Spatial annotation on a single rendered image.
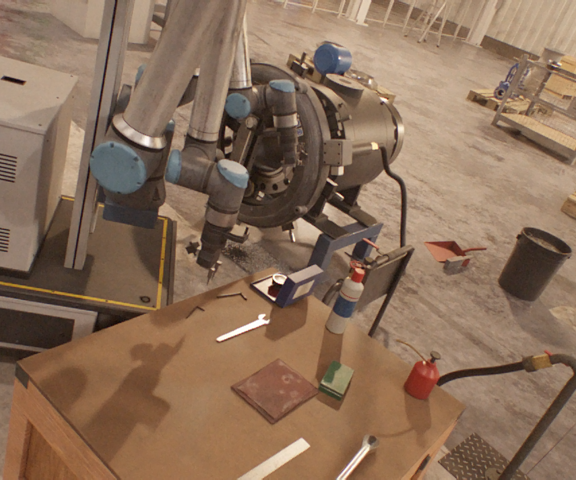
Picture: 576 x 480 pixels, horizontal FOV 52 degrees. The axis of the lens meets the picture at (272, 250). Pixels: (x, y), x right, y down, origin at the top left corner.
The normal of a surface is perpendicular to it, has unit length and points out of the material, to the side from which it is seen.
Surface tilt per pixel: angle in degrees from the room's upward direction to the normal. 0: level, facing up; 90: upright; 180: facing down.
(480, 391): 0
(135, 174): 95
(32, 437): 90
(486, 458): 0
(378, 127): 54
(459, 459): 0
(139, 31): 90
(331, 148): 90
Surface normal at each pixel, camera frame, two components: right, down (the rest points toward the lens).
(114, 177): -0.15, 0.52
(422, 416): 0.29, -0.83
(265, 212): -0.62, 0.21
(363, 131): 0.77, -0.02
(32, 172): 0.11, 0.51
